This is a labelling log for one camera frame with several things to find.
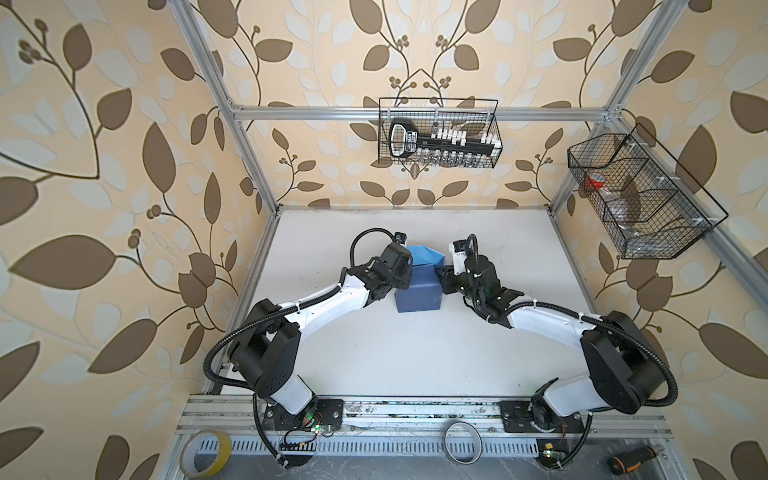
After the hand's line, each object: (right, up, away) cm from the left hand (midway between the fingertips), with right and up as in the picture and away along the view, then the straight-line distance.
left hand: (398, 264), depth 87 cm
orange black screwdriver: (+53, -43, -20) cm, 71 cm away
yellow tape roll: (-46, -44, -16) cm, 66 cm away
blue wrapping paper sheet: (+8, -6, -4) cm, 10 cm away
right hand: (+12, -2, +2) cm, 12 cm away
